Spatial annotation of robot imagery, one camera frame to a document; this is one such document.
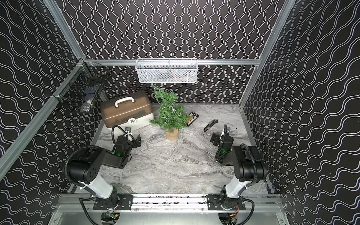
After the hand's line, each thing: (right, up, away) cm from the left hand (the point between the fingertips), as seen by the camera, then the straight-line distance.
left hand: (131, 133), depth 94 cm
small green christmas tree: (+29, +10, -16) cm, 34 cm away
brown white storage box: (0, +15, -5) cm, 15 cm away
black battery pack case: (+43, +11, +16) cm, 47 cm away
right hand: (+62, -1, +2) cm, 62 cm away
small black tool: (+58, +7, +13) cm, 60 cm away
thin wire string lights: (+30, +14, -18) cm, 37 cm away
